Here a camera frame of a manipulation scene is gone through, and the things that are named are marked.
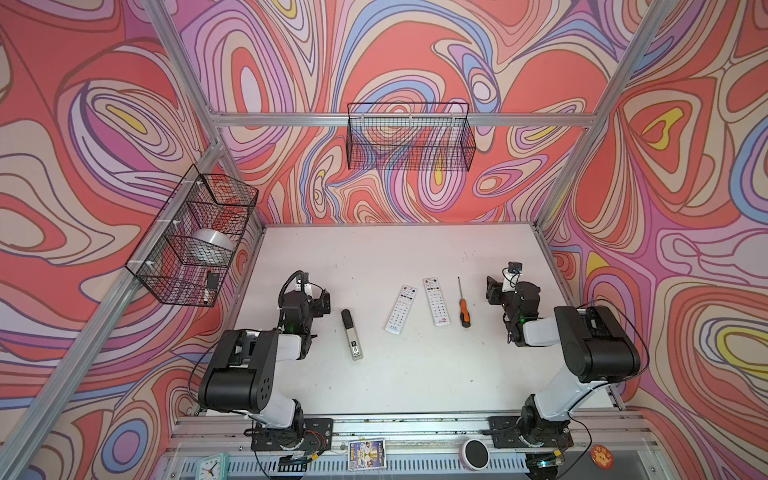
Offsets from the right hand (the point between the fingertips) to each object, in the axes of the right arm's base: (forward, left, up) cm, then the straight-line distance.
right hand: (497, 282), depth 97 cm
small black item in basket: (-11, +80, +22) cm, 83 cm away
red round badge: (-48, -14, -5) cm, 50 cm away
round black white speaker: (-47, +18, +1) cm, 50 cm away
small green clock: (-47, +78, -2) cm, 91 cm away
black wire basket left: (-6, +86, +27) cm, 90 cm away
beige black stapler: (-20, +46, -1) cm, 51 cm away
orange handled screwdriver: (-7, +12, -4) cm, 15 cm away
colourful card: (-46, +43, -3) cm, 63 cm away
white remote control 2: (-8, +32, -2) cm, 33 cm away
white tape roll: (-6, +78, +30) cm, 84 cm away
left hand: (-2, +61, +2) cm, 61 cm away
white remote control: (-9, +20, -2) cm, 22 cm away
